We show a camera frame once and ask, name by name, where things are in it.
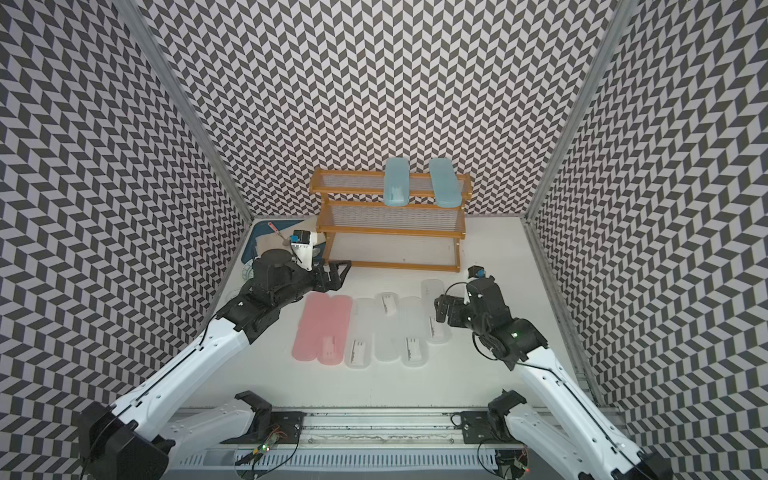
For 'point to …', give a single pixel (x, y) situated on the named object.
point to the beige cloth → (272, 241)
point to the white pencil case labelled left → (360, 341)
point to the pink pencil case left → (310, 328)
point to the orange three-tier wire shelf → (352, 203)
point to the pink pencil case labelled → (336, 331)
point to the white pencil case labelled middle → (414, 349)
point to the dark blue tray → (261, 228)
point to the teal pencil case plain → (447, 185)
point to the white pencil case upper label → (387, 337)
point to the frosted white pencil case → (436, 332)
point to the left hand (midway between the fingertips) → (338, 265)
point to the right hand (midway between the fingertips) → (452, 310)
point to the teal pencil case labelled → (397, 182)
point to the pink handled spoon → (285, 241)
